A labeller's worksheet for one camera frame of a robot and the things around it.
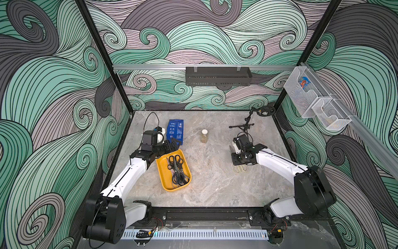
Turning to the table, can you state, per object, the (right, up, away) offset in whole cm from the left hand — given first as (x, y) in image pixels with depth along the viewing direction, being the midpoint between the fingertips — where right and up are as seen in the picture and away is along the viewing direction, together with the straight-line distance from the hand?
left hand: (175, 142), depth 83 cm
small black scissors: (+4, -21, 0) cm, 21 cm away
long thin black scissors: (+1, -15, +7) cm, 17 cm away
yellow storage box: (-6, -19, +5) cm, 20 cm away
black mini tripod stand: (+70, +21, +43) cm, 85 cm away
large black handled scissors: (-1, -12, +7) cm, 14 cm away
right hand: (+36, -11, +6) cm, 38 cm away
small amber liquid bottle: (+17, +2, +14) cm, 22 cm away
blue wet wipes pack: (-3, +6, +21) cm, 22 cm away
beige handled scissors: (+38, -16, +5) cm, 41 cm away
